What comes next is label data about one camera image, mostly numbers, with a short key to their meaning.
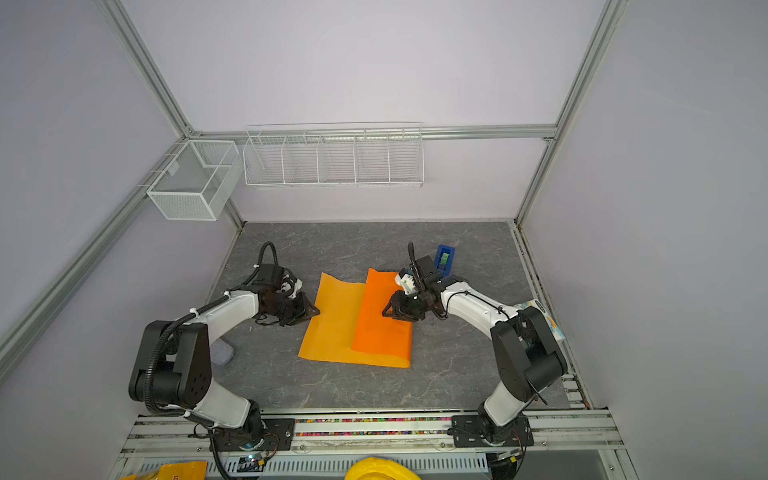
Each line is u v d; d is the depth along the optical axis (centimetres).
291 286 84
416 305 76
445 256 101
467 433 73
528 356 45
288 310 80
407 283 83
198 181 98
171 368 45
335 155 105
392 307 81
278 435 74
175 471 66
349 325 93
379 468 66
